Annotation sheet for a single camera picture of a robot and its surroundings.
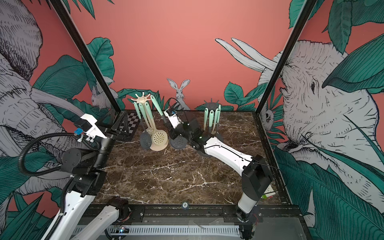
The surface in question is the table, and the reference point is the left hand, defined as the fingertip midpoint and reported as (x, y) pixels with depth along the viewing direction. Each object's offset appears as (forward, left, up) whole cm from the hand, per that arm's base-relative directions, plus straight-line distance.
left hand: (120, 111), depth 53 cm
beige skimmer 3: (+9, -33, -15) cm, 37 cm away
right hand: (+10, -12, -18) cm, 24 cm away
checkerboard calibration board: (+35, +18, -46) cm, 61 cm away
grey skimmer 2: (+4, -18, -28) cm, 34 cm away
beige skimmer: (+15, 0, -33) cm, 36 cm away
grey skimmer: (+10, +2, -36) cm, 38 cm away
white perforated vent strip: (-33, -9, -48) cm, 59 cm away
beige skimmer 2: (+11, -6, -36) cm, 39 cm away
